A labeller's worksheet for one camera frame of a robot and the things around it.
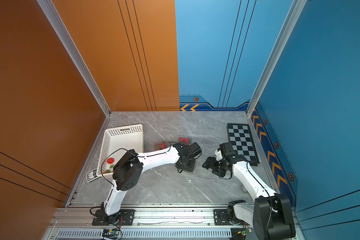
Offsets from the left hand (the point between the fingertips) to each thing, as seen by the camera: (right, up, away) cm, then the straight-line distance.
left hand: (191, 166), depth 89 cm
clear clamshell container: (-2, -2, -4) cm, 5 cm away
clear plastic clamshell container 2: (-4, +14, +10) cm, 18 cm away
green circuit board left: (-40, -28, -17) cm, 52 cm away
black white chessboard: (+35, +13, +10) cm, 38 cm away
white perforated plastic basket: (-51, +13, +13) cm, 54 cm away
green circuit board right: (+24, -26, -20) cm, 40 cm away
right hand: (+9, +1, -5) cm, 10 cm away
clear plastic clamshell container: (-20, +11, +10) cm, 25 cm away
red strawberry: (-50, +3, +2) cm, 50 cm away
